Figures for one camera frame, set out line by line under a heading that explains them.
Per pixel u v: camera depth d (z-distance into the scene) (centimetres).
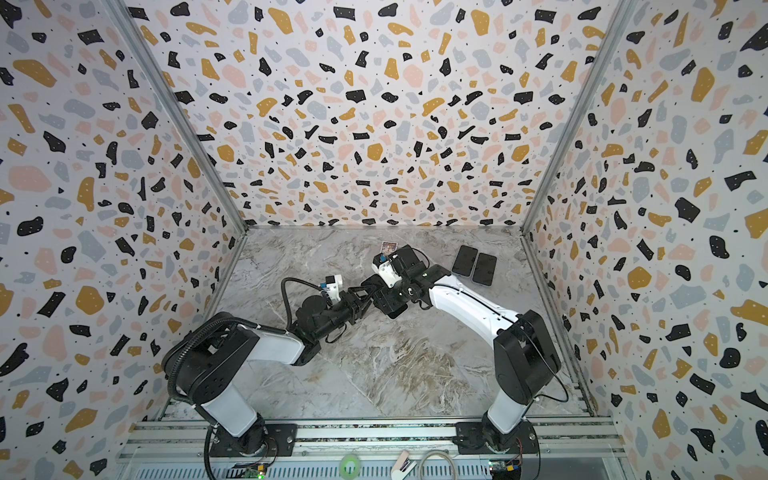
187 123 90
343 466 70
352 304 77
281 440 74
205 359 47
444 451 73
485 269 111
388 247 113
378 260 78
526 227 125
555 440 76
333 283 83
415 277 65
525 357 45
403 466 69
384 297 75
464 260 112
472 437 75
